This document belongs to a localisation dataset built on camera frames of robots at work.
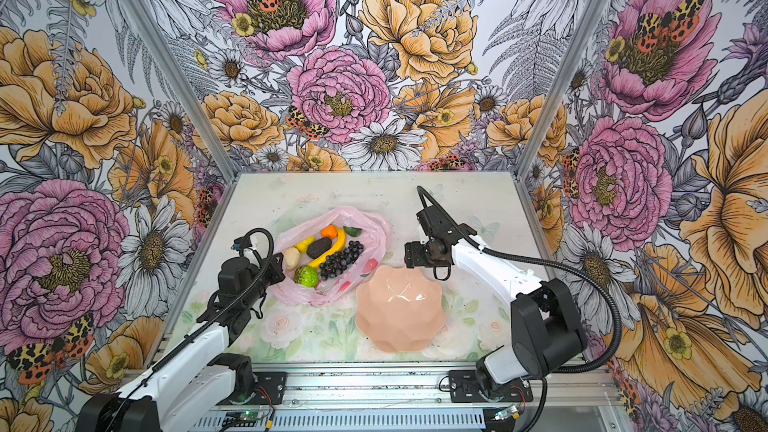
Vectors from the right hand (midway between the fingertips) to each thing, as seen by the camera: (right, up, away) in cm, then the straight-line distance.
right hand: (418, 267), depth 86 cm
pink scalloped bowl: (-5, -12, +2) cm, 14 cm away
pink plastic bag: (-13, +7, +9) cm, 17 cm away
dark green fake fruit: (-21, +9, +14) cm, 26 cm away
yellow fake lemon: (-36, +5, +9) cm, 37 cm away
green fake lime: (-32, -3, +2) cm, 32 cm away
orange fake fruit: (-28, +9, +13) cm, 32 cm away
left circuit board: (-43, -32, -15) cm, 56 cm away
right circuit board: (+20, -31, -14) cm, 40 cm away
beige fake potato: (-38, +2, +6) cm, 38 cm away
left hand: (-38, +1, +1) cm, 38 cm away
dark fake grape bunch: (-24, 0, +6) cm, 25 cm away
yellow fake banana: (-25, +4, +13) cm, 28 cm away
